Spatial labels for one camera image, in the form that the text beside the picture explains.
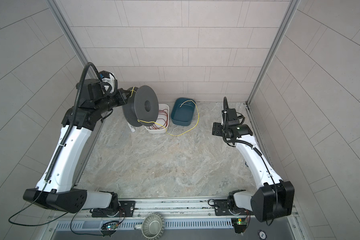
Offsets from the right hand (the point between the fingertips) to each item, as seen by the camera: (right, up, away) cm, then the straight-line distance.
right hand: (217, 127), depth 81 cm
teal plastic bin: (-20, +9, +30) cm, 37 cm away
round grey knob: (-32, -44, -14) cm, 56 cm away
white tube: (-53, -3, +18) cm, 56 cm away
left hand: (-41, +18, -15) cm, 47 cm away
